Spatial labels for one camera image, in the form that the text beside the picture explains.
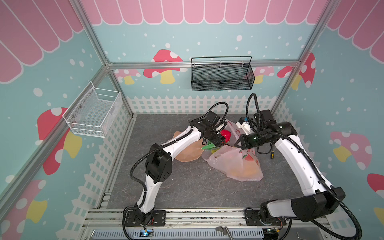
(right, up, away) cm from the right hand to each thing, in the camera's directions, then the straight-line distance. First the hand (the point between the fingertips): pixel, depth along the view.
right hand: (235, 144), depth 73 cm
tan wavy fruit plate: (-22, -8, +23) cm, 33 cm away
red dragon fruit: (-2, +4, +11) cm, 12 cm away
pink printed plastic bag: (+2, -9, +1) cm, 10 cm away
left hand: (-7, +1, +15) cm, 16 cm away
